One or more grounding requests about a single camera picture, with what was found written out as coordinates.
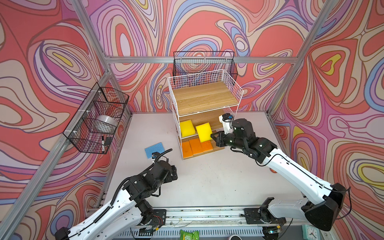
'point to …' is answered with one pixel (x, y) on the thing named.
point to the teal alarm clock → (310, 233)
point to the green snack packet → (194, 235)
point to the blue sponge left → (158, 147)
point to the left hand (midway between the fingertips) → (172, 170)
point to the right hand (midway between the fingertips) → (212, 138)
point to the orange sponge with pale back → (187, 150)
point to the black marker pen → (103, 144)
